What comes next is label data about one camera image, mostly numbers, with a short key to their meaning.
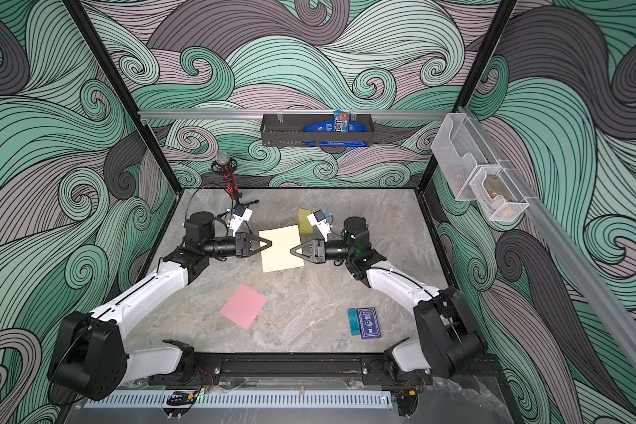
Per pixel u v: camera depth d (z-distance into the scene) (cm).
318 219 71
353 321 83
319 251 67
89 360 40
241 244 67
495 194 65
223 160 95
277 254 72
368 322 81
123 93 88
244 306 86
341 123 90
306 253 70
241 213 72
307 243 71
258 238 73
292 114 92
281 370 76
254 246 72
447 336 42
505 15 72
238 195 100
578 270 49
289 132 95
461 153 77
